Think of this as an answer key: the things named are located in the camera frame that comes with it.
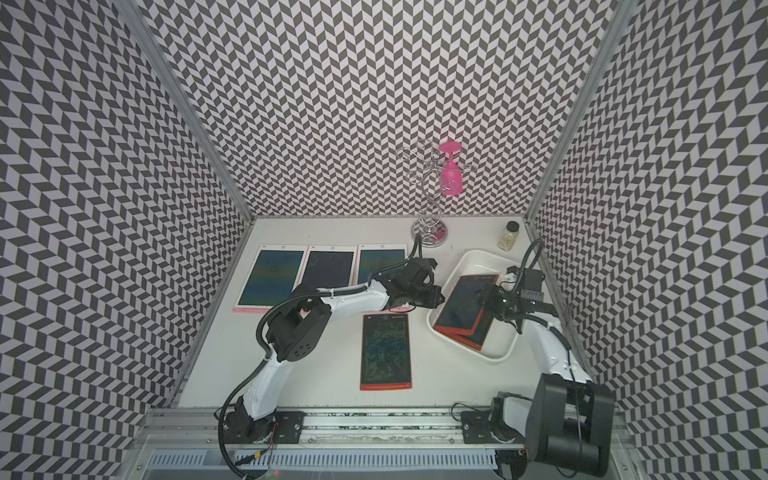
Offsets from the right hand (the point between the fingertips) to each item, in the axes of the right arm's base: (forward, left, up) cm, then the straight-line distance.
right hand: (476, 301), depth 86 cm
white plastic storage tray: (-9, -7, -6) cm, 13 cm away
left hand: (+2, +8, -4) cm, 10 cm away
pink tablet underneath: (+23, +31, -9) cm, 40 cm away
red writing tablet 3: (-14, +27, -10) cm, 31 cm away
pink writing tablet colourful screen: (+16, +68, -10) cm, 70 cm away
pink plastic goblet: (+39, +5, +15) cm, 42 cm away
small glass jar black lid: (+26, -16, -1) cm, 30 cm away
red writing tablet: (+1, +3, -3) cm, 4 cm away
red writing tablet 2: (-7, -1, -4) cm, 8 cm away
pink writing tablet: (+19, +48, -9) cm, 52 cm away
